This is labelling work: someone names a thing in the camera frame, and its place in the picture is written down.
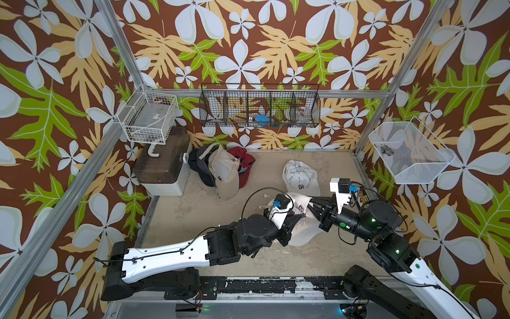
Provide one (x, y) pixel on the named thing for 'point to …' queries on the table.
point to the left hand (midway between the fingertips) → (299, 212)
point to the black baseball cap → (192, 159)
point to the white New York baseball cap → (300, 178)
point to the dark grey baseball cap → (204, 167)
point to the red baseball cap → (246, 162)
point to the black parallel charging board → (361, 199)
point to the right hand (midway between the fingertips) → (302, 200)
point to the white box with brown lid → (167, 174)
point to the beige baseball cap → (225, 167)
